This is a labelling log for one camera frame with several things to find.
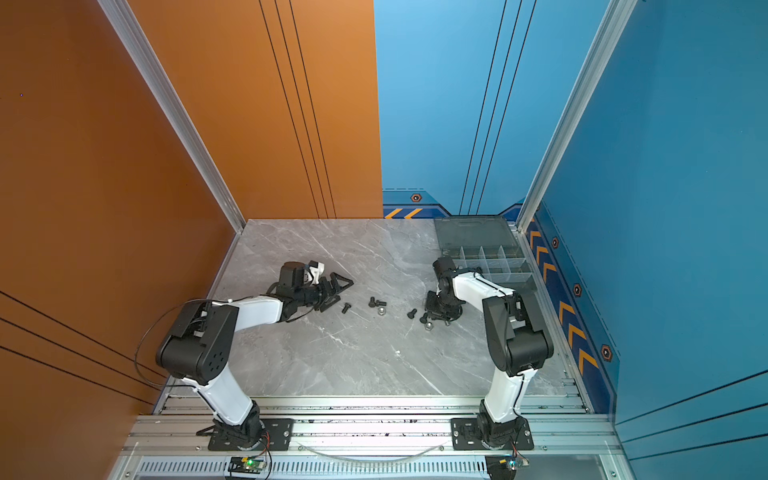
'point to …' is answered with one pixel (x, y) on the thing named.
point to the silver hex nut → (381, 311)
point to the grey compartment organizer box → (489, 245)
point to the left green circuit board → (246, 465)
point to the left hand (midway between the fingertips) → (348, 287)
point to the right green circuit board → (504, 467)
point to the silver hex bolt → (429, 326)
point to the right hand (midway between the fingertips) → (429, 314)
